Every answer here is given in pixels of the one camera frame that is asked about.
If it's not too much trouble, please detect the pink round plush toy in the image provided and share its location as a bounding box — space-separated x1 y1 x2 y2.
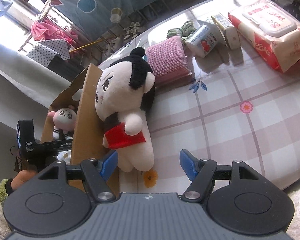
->
47 105 77 140

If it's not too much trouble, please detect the green cloth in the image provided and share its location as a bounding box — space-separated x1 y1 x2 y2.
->
166 21 197 43

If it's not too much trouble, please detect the person left hand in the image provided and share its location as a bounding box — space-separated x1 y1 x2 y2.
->
11 170 37 191

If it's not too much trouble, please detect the brown cardboard box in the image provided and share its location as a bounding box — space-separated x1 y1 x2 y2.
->
38 64 119 198

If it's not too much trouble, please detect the checkered floral bedsheet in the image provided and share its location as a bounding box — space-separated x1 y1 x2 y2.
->
119 38 300 193

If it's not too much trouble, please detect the black haired plush doll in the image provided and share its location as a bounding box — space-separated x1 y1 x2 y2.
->
95 47 155 172

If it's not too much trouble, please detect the polka dot white cloth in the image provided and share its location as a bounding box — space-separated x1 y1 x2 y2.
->
27 39 71 67

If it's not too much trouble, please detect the pink knitted cushion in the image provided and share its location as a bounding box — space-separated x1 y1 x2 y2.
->
146 36 193 88

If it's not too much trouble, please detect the yellow broom stick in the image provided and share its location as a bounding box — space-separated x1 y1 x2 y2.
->
69 40 103 53

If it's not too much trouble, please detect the pink hanging garment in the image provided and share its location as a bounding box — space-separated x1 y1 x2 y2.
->
31 21 77 46

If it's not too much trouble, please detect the white sandal pair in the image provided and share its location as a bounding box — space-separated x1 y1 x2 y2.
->
103 37 123 57

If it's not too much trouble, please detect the strawberry milk carton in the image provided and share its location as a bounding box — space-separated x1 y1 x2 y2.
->
185 22 223 58

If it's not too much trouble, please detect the small white tissue pack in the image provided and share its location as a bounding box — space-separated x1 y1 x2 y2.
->
211 13 241 50

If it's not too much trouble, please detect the white sneaker pair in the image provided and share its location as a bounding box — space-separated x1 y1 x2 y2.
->
124 22 142 36

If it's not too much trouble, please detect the red white wet wipes pack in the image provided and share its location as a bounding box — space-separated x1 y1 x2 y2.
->
228 0 300 73

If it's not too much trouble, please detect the blue dotted hanging blanket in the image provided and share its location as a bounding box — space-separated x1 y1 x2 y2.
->
52 0 231 42

